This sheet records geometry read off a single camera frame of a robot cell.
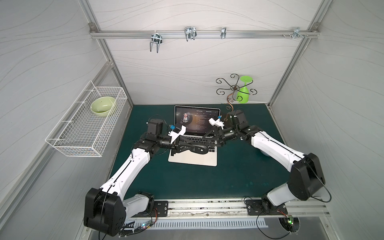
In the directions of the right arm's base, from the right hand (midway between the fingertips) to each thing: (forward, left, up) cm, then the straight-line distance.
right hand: (204, 141), depth 72 cm
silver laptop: (+23, +4, -15) cm, 28 cm away
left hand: (-4, +5, +2) cm, 7 cm away
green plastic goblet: (+29, -22, +6) cm, 37 cm away
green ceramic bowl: (+12, +51, +11) cm, 54 cm away
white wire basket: (+1, +56, +8) cm, 57 cm away
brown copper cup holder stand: (+33, -17, +7) cm, 38 cm away
